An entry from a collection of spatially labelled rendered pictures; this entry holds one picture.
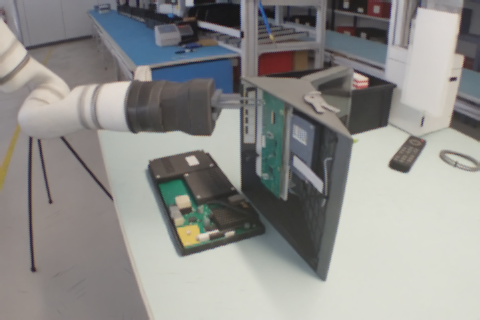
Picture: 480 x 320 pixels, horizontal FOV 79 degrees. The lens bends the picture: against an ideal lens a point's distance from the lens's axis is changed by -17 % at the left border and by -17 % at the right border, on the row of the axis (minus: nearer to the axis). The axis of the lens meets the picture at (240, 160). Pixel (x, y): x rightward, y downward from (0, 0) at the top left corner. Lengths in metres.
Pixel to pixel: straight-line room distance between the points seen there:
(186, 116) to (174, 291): 0.23
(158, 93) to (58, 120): 0.17
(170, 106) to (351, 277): 0.33
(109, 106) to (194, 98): 0.12
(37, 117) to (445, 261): 0.65
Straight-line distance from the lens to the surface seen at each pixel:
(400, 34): 1.10
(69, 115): 0.53
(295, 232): 0.53
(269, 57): 2.29
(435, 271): 0.53
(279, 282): 0.46
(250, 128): 0.55
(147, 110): 0.47
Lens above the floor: 1.35
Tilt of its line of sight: 29 degrees down
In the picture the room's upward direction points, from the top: 1 degrees counter-clockwise
